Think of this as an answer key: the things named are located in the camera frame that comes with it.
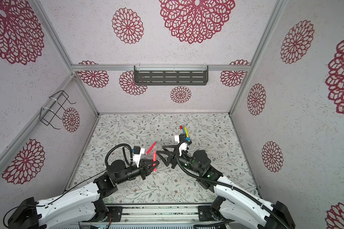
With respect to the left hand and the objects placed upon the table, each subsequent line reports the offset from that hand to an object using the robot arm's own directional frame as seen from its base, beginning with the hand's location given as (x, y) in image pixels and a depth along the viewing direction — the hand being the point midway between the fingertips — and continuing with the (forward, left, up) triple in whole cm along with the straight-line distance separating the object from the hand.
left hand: (158, 164), depth 70 cm
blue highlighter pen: (+37, -16, -20) cm, 45 cm away
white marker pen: (+39, -15, -20) cm, 46 cm away
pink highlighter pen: (+1, +1, +4) cm, 4 cm away
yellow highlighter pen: (+35, -18, -20) cm, 44 cm away
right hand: (+2, -2, +11) cm, 12 cm away
